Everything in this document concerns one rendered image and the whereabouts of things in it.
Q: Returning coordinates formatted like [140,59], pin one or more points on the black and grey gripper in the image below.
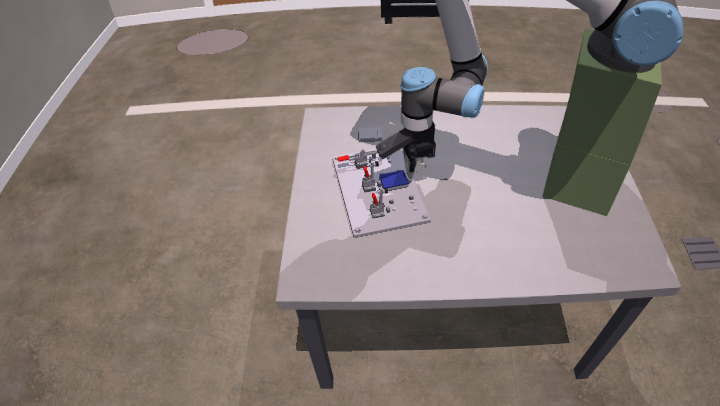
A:
[418,149]

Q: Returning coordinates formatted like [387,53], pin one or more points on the toggle clamp with red handle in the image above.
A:
[360,161]
[378,211]

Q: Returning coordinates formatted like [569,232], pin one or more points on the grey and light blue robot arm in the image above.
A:
[645,33]

